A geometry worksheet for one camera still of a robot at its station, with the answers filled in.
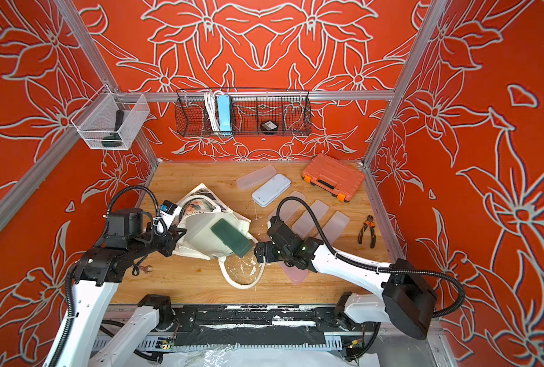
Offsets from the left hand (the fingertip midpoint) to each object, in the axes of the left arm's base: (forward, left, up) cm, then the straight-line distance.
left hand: (182, 227), depth 70 cm
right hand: (+1, -25, -14) cm, 29 cm away
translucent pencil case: (+40, -16, -21) cm, 48 cm away
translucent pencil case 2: (+14, -42, -19) cm, 48 cm away
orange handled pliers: (+19, -70, -21) cm, 76 cm away
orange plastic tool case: (+39, -58, -17) cm, 72 cm away
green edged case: (+8, -12, -20) cm, 24 cm away
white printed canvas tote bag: (+7, -4, 0) cm, 8 cm away
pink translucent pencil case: (-5, -38, -22) cm, 44 cm away
